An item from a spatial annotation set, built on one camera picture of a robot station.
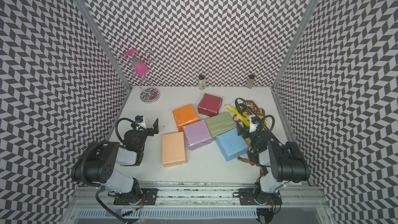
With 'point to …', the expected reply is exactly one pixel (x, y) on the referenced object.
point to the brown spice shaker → (250, 82)
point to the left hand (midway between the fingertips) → (150, 119)
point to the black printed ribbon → (243, 101)
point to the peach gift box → (173, 151)
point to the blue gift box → (232, 145)
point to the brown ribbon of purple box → (261, 173)
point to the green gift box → (220, 124)
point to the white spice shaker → (201, 82)
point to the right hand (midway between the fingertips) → (245, 121)
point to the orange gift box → (184, 116)
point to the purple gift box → (197, 134)
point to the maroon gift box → (210, 104)
